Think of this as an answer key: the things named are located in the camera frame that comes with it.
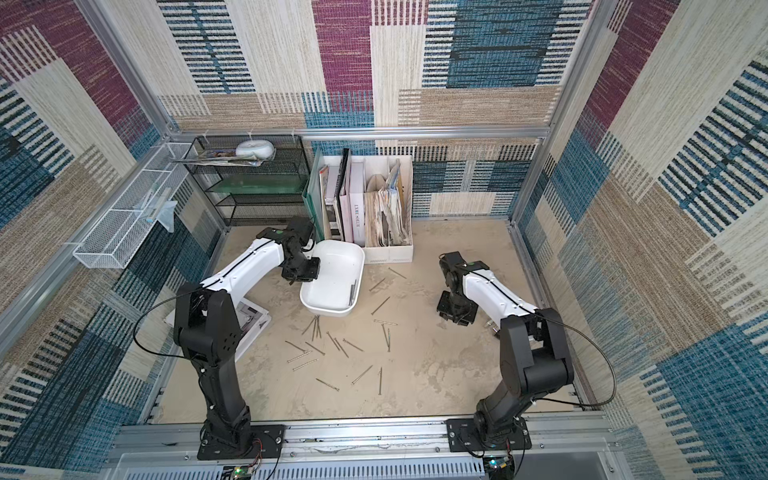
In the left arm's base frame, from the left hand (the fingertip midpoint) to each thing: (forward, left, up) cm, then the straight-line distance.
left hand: (312, 275), depth 94 cm
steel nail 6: (-18, +4, -9) cm, 21 cm away
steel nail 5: (-18, -13, -9) cm, 24 cm away
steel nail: (-29, -7, -9) cm, 32 cm away
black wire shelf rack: (+26, +19, +16) cm, 36 cm away
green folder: (+12, -3, +22) cm, 25 cm away
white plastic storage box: (-3, -8, -3) cm, 9 cm away
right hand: (-12, -42, -4) cm, 44 cm away
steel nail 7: (-4, -12, -4) cm, 14 cm away
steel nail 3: (-29, -21, -10) cm, 37 cm away
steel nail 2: (-29, -14, -10) cm, 33 cm away
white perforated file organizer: (+20, -18, +11) cm, 29 cm away
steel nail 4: (-6, -21, -9) cm, 24 cm away
